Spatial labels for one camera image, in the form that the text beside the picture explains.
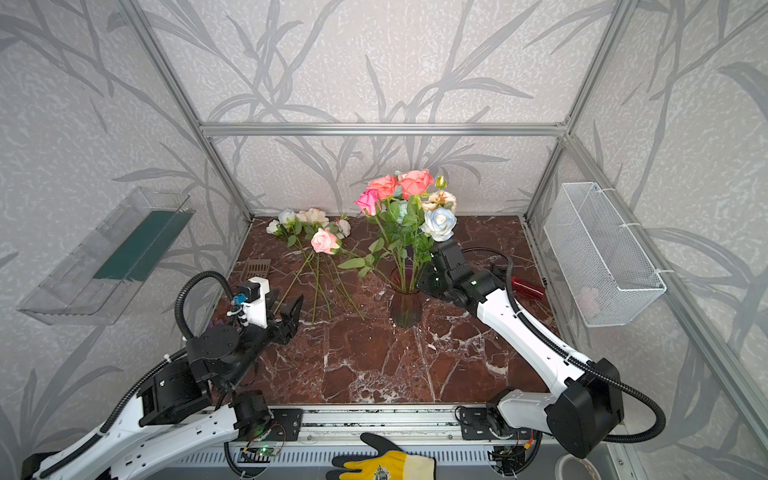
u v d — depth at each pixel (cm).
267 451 70
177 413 44
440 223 64
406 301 82
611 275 61
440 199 72
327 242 60
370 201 63
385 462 66
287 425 73
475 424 73
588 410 39
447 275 58
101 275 64
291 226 115
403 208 69
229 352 43
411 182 65
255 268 105
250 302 50
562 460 68
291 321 56
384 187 65
